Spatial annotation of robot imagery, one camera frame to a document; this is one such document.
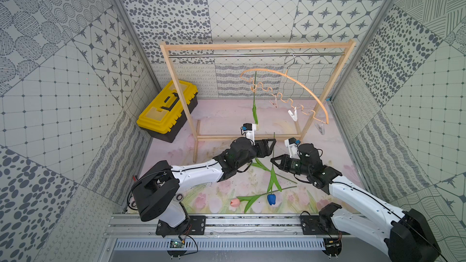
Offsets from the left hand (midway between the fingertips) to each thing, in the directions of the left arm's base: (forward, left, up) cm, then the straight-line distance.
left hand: (272, 137), depth 76 cm
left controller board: (-36, +39, -24) cm, 58 cm away
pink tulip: (-21, +15, -21) cm, 33 cm away
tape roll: (-19, +42, -23) cm, 51 cm away
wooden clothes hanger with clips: (+6, -7, +10) cm, 14 cm away
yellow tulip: (-2, +4, -22) cm, 22 cm away
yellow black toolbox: (+12, +52, -4) cm, 54 cm away
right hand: (-6, -1, -11) cm, 13 cm away
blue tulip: (-21, 0, -14) cm, 25 cm away
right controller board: (-35, -25, -26) cm, 50 cm away
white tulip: (+18, +7, 0) cm, 19 cm away
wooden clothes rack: (+11, +38, -17) cm, 44 cm away
